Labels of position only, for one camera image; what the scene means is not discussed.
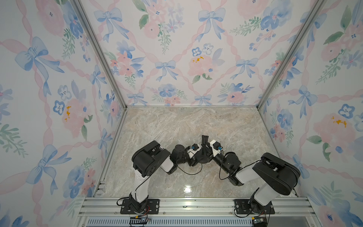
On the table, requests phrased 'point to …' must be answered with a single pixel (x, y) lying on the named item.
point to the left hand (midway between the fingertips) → (200, 153)
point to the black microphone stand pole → (204, 139)
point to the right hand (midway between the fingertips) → (205, 142)
